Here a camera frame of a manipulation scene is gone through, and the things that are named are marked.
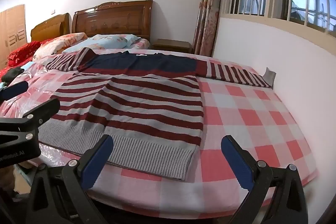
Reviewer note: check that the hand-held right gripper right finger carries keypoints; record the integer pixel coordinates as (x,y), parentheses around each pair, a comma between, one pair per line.
(236,161)

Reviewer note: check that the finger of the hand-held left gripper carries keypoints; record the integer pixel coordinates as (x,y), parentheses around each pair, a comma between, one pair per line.
(43,109)
(14,91)

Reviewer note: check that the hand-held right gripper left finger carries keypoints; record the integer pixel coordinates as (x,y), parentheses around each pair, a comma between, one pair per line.
(96,161)

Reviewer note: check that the red grey striped sweater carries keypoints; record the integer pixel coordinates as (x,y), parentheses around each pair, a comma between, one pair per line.
(136,106)

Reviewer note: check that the clear plastic sheet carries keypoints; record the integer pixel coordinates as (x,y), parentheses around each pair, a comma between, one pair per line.
(31,98)

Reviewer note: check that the dark cloth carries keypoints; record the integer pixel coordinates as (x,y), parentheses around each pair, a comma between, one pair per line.
(11,74)

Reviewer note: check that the red blanket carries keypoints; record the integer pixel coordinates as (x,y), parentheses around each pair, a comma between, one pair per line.
(21,54)

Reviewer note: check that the pink checkered bed sheet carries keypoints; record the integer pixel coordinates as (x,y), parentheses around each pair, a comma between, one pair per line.
(236,119)

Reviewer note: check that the wooden wardrobe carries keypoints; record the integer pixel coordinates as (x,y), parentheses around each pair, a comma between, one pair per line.
(13,32)

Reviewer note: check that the orange floral pillow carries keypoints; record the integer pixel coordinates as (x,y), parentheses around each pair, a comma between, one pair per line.
(60,43)

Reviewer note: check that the small wooden headboard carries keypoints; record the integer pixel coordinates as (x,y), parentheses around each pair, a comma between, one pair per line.
(50,27)

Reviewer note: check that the blue floral pillow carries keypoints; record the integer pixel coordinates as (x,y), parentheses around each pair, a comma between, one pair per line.
(105,41)

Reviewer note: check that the grey cloth piece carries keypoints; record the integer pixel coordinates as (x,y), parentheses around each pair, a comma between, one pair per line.
(270,75)

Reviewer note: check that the large wooden headboard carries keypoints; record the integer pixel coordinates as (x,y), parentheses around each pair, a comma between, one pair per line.
(115,20)

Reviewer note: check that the wooden nightstand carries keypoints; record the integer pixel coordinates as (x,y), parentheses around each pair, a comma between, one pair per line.
(172,45)

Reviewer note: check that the floral curtain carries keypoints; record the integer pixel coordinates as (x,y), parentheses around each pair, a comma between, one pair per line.
(207,16)

